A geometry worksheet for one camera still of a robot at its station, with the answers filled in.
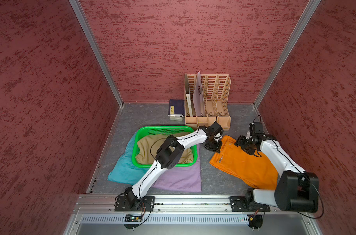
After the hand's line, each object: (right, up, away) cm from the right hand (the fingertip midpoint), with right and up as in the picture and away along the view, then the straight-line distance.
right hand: (237, 147), depth 87 cm
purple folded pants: (-34, -17, -5) cm, 39 cm away
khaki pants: (-55, +1, 0) cm, 55 cm away
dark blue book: (-39, +27, +31) cm, 56 cm away
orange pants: (+7, -13, -3) cm, 15 cm away
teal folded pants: (-67, -13, -4) cm, 69 cm away
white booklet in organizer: (-29, +26, +4) cm, 40 cm away
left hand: (-11, -5, +5) cm, 13 cm away
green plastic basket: (-54, +8, +20) cm, 58 cm away
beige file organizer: (-16, +31, +19) cm, 40 cm away
